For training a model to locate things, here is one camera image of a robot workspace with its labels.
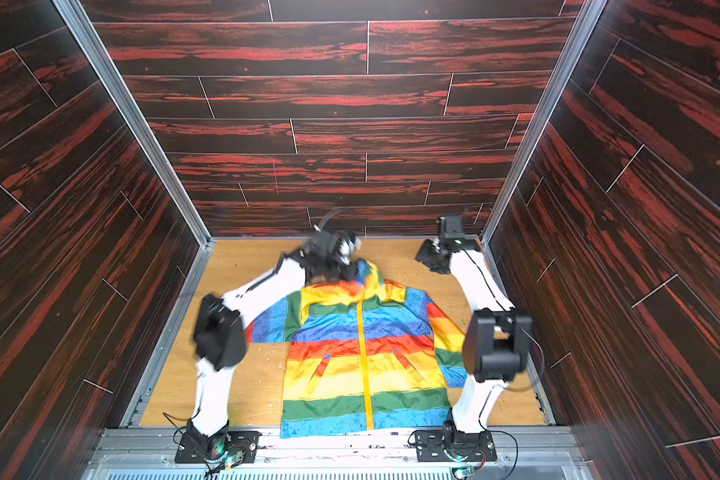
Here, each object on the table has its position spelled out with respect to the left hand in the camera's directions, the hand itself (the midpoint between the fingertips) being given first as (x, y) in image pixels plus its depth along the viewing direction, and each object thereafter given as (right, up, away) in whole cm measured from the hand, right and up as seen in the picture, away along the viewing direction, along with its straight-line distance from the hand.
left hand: (363, 273), depth 91 cm
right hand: (+21, +5, +2) cm, 22 cm away
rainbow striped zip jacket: (-1, -25, -2) cm, 25 cm away
